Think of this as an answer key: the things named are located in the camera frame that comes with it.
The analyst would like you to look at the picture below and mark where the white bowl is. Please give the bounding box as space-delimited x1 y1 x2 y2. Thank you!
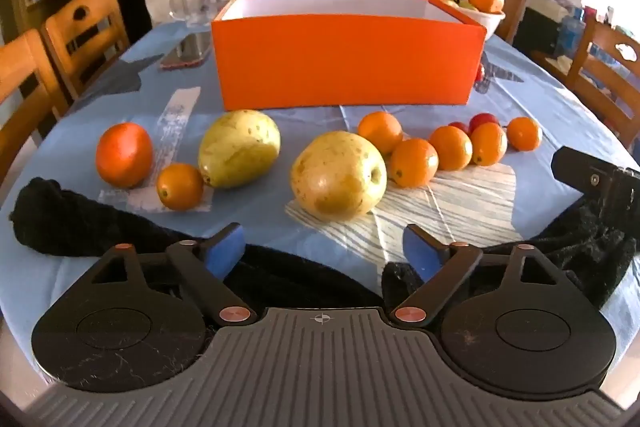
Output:
440 2 507 42

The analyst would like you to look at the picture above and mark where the large blue water jug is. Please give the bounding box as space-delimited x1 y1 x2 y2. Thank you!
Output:
554 6 587 60

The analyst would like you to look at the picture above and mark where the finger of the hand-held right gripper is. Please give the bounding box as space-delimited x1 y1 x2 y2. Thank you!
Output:
550 146 617 196

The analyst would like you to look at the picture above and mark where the yellow-green pear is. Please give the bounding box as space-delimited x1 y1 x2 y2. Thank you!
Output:
198 109 282 189
290 131 388 222

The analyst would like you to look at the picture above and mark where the orange cardboard box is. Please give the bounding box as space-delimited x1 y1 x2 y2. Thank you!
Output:
211 0 487 110

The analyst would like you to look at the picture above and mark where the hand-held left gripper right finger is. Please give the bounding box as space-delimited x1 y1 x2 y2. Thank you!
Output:
391 223 568 329

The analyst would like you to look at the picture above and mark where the black fuzzy cloth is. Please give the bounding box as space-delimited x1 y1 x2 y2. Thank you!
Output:
9 177 451 310

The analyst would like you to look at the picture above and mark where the small orange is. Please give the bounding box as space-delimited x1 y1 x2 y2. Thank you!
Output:
506 117 543 152
357 111 404 156
389 138 440 188
470 122 508 166
156 163 205 211
428 125 474 172

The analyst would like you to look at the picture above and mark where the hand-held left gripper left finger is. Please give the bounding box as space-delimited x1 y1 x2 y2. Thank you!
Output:
90 223 257 327

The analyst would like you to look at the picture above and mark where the smartphone with pink case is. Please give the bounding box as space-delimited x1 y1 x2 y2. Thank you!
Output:
160 32 214 70

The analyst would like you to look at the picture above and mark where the large red-orange tangerine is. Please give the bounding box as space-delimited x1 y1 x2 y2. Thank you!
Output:
95 122 154 188

